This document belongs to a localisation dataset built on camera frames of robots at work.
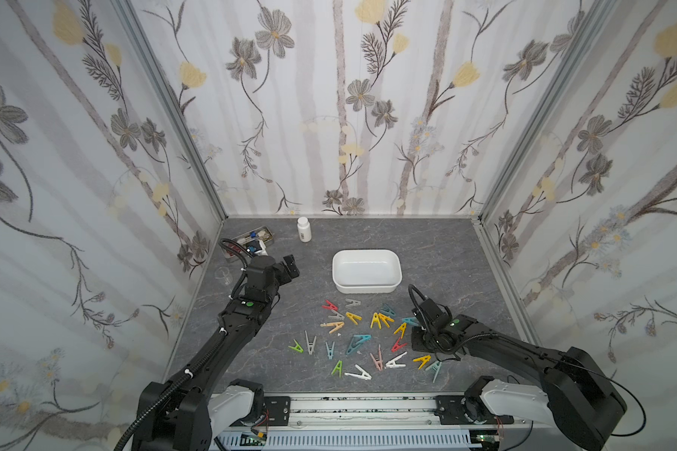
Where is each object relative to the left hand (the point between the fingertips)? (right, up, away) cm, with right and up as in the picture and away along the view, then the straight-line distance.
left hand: (284, 258), depth 83 cm
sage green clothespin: (+14, -28, +1) cm, 32 cm away
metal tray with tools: (-17, +9, +30) cm, 35 cm away
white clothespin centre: (+33, -31, -1) cm, 45 cm away
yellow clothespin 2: (+37, -23, +5) cm, 44 cm away
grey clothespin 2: (+8, -27, +2) cm, 28 cm away
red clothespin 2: (+35, -27, +2) cm, 44 cm away
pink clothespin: (+29, -31, -1) cm, 42 cm away
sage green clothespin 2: (+46, -32, -2) cm, 56 cm away
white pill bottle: (+3, +10, +24) cm, 26 cm away
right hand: (+41, -26, +3) cm, 48 cm away
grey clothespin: (+21, -16, +12) cm, 29 cm away
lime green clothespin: (+4, -27, +1) cm, 27 cm away
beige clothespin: (+16, -22, +6) cm, 28 cm away
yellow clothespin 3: (+43, -30, -1) cm, 52 cm away
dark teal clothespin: (+32, -18, +10) cm, 38 cm away
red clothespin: (+14, -16, +10) cm, 23 cm away
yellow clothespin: (+21, -20, +7) cm, 30 cm away
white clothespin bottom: (+24, -34, -3) cm, 41 cm away
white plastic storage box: (+27, -6, +18) cm, 33 cm away
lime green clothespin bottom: (+17, -32, -2) cm, 36 cm away
